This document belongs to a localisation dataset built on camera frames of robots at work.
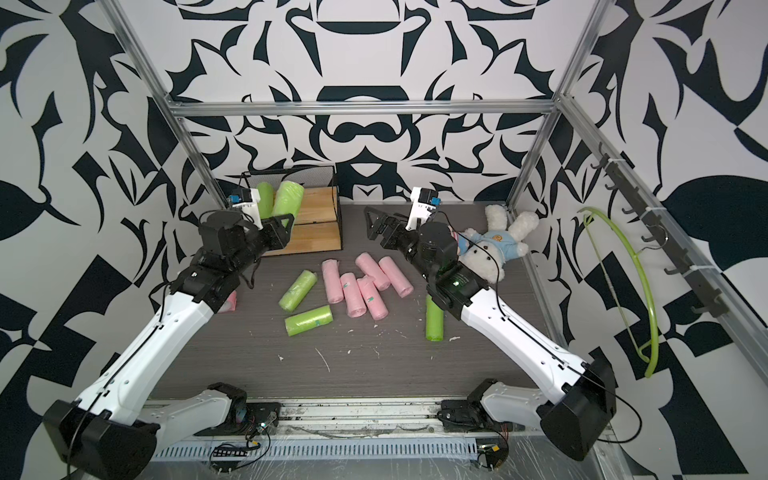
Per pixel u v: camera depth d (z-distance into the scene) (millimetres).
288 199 729
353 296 917
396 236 602
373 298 911
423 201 592
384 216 583
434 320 880
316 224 939
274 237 637
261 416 735
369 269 990
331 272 966
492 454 712
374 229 599
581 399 381
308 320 871
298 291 918
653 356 570
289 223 711
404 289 939
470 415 673
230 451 727
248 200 623
